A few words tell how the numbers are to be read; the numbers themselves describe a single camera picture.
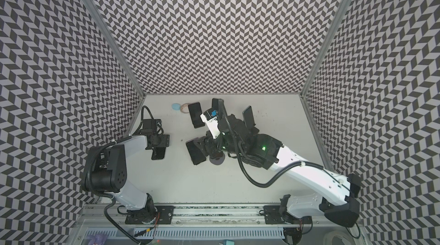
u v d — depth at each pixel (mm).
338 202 375
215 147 522
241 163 461
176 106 1133
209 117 510
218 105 959
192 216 723
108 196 504
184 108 1104
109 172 455
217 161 866
